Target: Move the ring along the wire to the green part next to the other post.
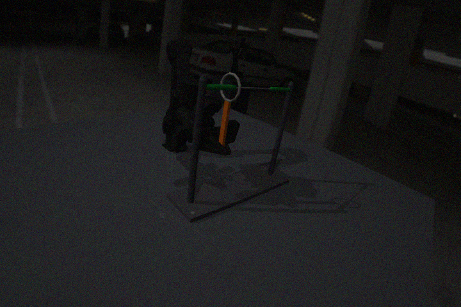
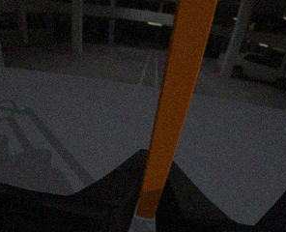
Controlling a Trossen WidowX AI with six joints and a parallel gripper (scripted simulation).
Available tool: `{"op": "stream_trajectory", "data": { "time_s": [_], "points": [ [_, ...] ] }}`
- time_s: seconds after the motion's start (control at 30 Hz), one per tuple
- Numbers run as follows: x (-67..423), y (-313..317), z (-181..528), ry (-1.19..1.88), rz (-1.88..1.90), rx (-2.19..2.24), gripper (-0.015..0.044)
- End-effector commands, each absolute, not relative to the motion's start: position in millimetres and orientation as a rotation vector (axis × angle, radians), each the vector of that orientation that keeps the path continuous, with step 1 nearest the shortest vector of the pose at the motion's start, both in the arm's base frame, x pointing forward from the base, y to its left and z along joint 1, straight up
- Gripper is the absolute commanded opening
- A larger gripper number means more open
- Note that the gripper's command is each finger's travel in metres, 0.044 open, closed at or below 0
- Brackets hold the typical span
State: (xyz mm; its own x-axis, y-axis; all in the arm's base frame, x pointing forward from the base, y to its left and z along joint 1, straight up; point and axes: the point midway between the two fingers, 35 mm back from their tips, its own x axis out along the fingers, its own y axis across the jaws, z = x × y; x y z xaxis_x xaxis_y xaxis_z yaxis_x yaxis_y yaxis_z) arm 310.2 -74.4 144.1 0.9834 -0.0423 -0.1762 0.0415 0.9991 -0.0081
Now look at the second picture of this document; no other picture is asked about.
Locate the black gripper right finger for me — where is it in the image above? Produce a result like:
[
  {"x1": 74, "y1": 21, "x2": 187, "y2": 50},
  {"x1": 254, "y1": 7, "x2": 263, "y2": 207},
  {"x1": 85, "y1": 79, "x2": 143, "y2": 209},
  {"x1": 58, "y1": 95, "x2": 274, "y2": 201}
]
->
[{"x1": 155, "y1": 160, "x2": 286, "y2": 232}]

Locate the orange handle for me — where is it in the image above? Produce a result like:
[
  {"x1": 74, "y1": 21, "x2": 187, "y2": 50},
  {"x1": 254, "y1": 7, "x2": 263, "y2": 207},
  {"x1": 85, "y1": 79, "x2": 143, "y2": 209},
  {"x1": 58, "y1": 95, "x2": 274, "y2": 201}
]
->
[{"x1": 135, "y1": 0, "x2": 217, "y2": 219}]

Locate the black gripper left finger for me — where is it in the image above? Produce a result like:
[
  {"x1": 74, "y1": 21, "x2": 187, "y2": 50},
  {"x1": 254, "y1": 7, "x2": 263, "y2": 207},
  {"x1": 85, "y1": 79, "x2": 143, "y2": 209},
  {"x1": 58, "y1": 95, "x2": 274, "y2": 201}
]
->
[{"x1": 0, "y1": 148, "x2": 148, "y2": 232}]

